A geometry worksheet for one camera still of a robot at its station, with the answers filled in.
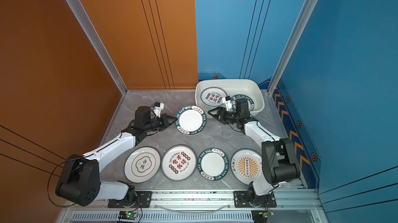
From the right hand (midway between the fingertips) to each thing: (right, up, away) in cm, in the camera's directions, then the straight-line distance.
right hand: (210, 115), depth 84 cm
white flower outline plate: (-37, -27, -1) cm, 46 cm away
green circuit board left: (-38, -45, -14) cm, 61 cm away
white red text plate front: (-17, -27, 0) cm, 32 cm away
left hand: (-17, -1, -2) cm, 17 cm away
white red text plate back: (+3, +11, +28) cm, 31 cm away
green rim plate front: (+2, -28, +2) cm, 28 cm away
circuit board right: (+23, -45, -14) cm, 53 cm away
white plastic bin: (+19, +19, +31) cm, 41 cm away
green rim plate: (-10, -3, -1) cm, 10 cm away
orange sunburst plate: (+20, -28, -2) cm, 34 cm away
